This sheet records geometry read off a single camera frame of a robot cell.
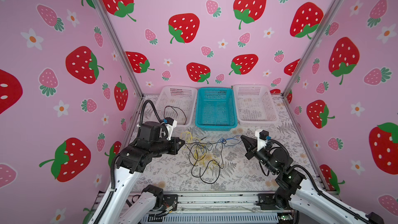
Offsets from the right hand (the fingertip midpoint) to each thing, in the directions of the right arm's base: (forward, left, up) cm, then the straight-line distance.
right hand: (241, 136), depth 71 cm
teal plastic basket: (+36, +15, -24) cm, 45 cm away
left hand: (-7, +26, +2) cm, 27 cm away
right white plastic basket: (+43, -15, -22) cm, 51 cm away
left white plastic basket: (+37, +43, -20) cm, 60 cm away
